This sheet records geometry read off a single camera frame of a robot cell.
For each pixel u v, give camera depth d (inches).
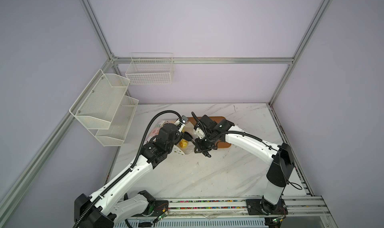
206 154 28.1
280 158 18.6
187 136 32.2
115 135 34.7
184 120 25.1
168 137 21.2
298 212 28.9
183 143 32.8
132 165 18.3
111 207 15.2
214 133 22.5
